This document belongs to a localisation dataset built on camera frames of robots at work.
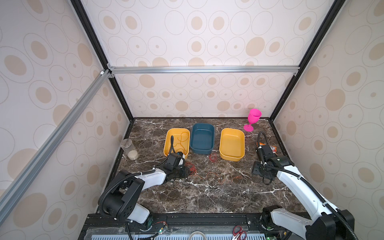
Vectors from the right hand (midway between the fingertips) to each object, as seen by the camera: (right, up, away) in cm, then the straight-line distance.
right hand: (260, 170), depth 82 cm
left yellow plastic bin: (-46, +15, +24) cm, 54 cm away
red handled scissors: (-16, -27, -12) cm, 33 cm away
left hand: (-38, -1, +7) cm, 39 cm away
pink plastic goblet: (+4, +32, +20) cm, 38 cm away
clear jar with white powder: (-74, +11, +5) cm, 75 cm away
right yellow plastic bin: (-11, +13, +18) cm, 25 cm away
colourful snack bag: (+17, +10, +18) cm, 27 cm away
